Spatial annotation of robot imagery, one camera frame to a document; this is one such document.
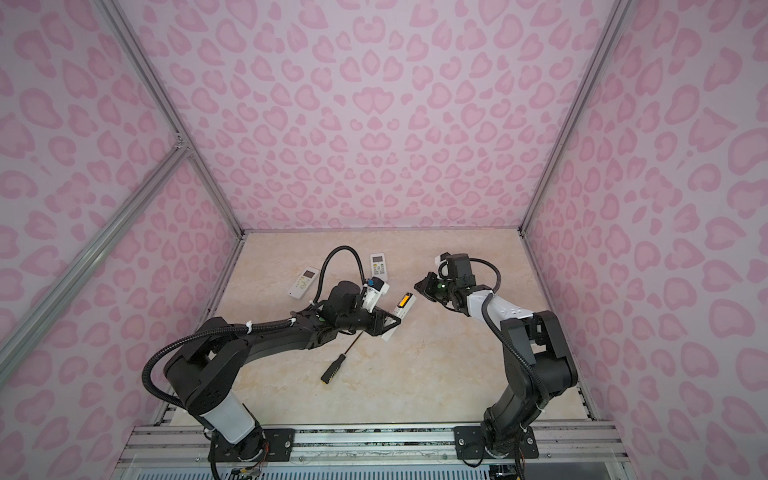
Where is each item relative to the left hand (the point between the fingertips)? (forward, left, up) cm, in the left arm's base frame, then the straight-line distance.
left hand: (400, 317), depth 83 cm
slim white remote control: (+1, 0, +1) cm, 2 cm away
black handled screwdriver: (-13, +21, -10) cm, 27 cm away
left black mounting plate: (-28, +33, -9) cm, 45 cm away
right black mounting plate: (-29, -16, -12) cm, 35 cm away
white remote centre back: (+26, +7, -10) cm, 28 cm away
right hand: (+11, -5, 0) cm, 13 cm away
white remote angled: (+19, +33, -11) cm, 39 cm away
